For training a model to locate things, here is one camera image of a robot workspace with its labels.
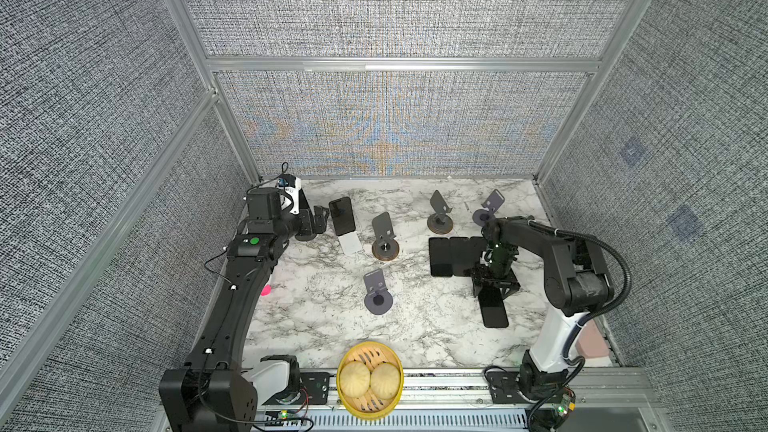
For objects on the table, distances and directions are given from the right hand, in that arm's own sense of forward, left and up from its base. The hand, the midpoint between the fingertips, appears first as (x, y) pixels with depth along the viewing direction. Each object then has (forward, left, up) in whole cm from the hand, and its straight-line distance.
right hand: (489, 292), depth 90 cm
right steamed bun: (-25, +31, +8) cm, 41 cm away
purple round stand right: (+28, -5, +9) cm, 30 cm away
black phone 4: (+14, +3, +3) cm, 15 cm away
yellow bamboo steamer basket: (-30, +35, +4) cm, 46 cm away
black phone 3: (+12, +7, +2) cm, 14 cm away
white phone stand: (+16, +43, +3) cm, 46 cm away
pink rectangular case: (-15, -23, +2) cm, 27 cm away
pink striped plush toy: (-1, +67, +3) cm, 67 cm away
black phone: (+30, +47, +2) cm, 56 cm away
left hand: (+11, +50, +27) cm, 58 cm away
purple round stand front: (-3, +33, +2) cm, 33 cm away
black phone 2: (+12, +14, +1) cm, 18 cm away
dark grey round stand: (+1, +49, +30) cm, 58 cm away
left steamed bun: (-25, +38, +8) cm, 46 cm away
